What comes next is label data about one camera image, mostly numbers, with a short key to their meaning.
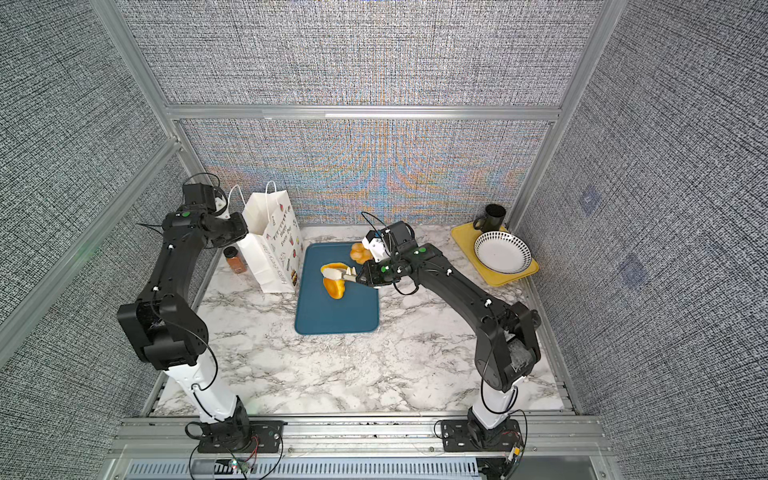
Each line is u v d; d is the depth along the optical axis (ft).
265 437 2.41
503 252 3.66
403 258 2.10
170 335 1.62
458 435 2.40
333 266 3.31
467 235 3.85
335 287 3.13
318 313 3.13
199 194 2.21
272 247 2.83
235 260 3.31
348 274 2.81
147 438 2.45
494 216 3.71
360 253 3.50
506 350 1.51
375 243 2.51
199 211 2.18
